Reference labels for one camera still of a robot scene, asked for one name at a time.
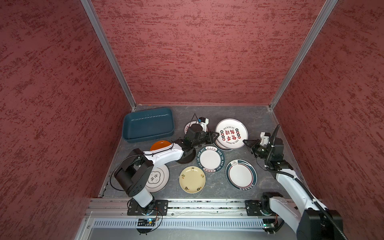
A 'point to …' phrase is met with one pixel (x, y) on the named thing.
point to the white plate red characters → (232, 133)
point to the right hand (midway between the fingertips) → (240, 142)
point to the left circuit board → (149, 222)
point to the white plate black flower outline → (158, 179)
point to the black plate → (188, 156)
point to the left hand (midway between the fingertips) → (218, 137)
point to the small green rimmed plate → (221, 148)
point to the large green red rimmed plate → (241, 174)
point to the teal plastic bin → (147, 124)
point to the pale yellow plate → (192, 178)
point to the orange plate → (160, 144)
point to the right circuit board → (269, 223)
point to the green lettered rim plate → (210, 159)
